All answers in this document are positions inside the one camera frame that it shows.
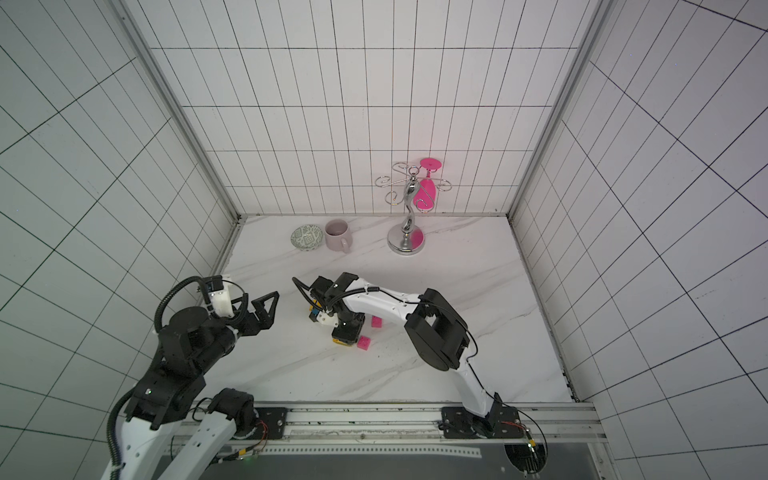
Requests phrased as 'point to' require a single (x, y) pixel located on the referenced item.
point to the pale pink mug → (338, 235)
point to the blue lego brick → (315, 311)
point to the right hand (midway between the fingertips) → (352, 326)
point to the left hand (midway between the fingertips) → (263, 302)
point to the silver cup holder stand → (408, 238)
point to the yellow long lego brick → (341, 342)
